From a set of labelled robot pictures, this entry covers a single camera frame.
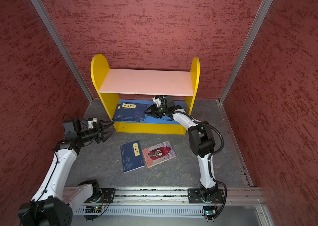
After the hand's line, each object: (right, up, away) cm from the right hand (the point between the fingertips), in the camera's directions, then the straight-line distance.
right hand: (144, 115), depth 90 cm
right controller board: (+36, -49, -19) cm, 64 cm away
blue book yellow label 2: (-12, -3, -2) cm, 12 cm away
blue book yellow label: (-9, +3, +2) cm, 10 cm away
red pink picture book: (+9, -25, 0) cm, 27 cm away
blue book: (-8, -27, -2) cm, 28 cm away
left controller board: (-24, -49, -19) cm, 58 cm away
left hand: (-15, -7, -15) cm, 22 cm away
